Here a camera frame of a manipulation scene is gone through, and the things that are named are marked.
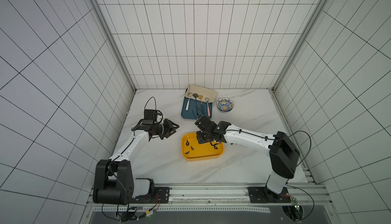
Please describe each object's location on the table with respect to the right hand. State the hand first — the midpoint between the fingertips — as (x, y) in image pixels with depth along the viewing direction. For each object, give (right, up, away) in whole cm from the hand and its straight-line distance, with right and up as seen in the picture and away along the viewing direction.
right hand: (194, 139), depth 84 cm
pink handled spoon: (+9, +23, +28) cm, 37 cm away
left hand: (-10, +6, 0) cm, 11 cm away
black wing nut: (-2, -6, +3) cm, 7 cm away
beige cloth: (+10, +27, +31) cm, 42 cm away
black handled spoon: (0, +26, +30) cm, 40 cm away
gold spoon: (+4, +25, +30) cm, 39 cm away
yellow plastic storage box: (-2, -8, +3) cm, 8 cm away
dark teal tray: (-3, +13, +22) cm, 26 cm away
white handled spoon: (-4, +27, +30) cm, 40 cm away
